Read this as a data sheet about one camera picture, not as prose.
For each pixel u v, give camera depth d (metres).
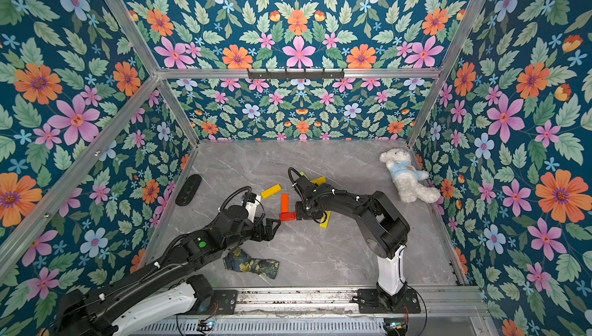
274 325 0.70
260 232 0.67
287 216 0.93
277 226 0.73
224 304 0.74
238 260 0.80
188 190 0.99
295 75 0.93
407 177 0.96
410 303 0.73
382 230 0.51
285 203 0.96
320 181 1.04
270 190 1.00
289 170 0.80
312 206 0.68
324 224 0.90
